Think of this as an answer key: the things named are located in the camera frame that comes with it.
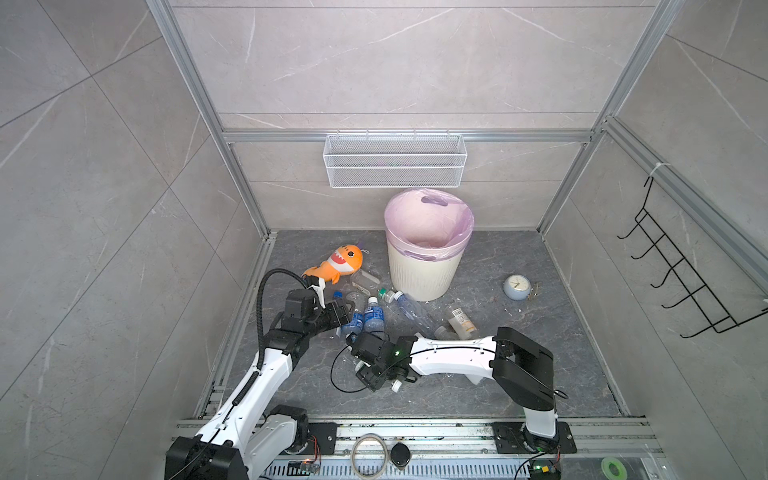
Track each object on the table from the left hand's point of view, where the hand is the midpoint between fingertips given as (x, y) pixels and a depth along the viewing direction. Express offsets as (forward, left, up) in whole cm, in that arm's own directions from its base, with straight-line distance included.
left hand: (343, 300), depth 82 cm
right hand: (-14, -7, -14) cm, 21 cm away
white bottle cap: (-21, -14, -11) cm, 27 cm away
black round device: (-36, -14, -5) cm, 39 cm away
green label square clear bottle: (+12, -7, -11) cm, 18 cm away
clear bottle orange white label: (-4, -35, -10) cm, 36 cm away
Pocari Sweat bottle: (-3, -2, -10) cm, 10 cm away
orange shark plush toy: (+20, +2, -7) cm, 21 cm away
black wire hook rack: (-19, -78, +19) cm, 83 cm away
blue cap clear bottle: (+8, +3, -11) cm, 14 cm away
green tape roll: (-39, -63, -14) cm, 76 cm away
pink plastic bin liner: (+28, -27, +1) cm, 39 cm away
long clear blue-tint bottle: (+1, -22, -11) cm, 24 cm away
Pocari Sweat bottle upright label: (0, -8, -10) cm, 13 cm away
